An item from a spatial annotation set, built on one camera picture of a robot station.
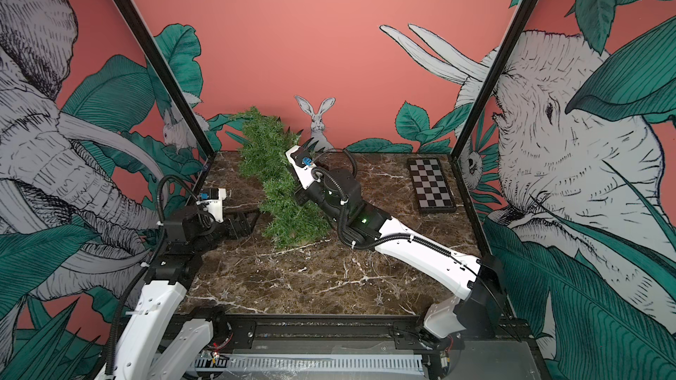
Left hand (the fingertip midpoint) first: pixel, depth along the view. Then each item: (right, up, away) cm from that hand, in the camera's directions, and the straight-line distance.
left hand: (250, 209), depth 75 cm
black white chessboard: (+63, +4, +29) cm, 70 cm away
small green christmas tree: (+12, -4, -1) cm, 13 cm away
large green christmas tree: (-2, +17, +17) cm, 24 cm away
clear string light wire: (+32, -24, +10) cm, 42 cm away
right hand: (+14, +14, -13) cm, 24 cm away
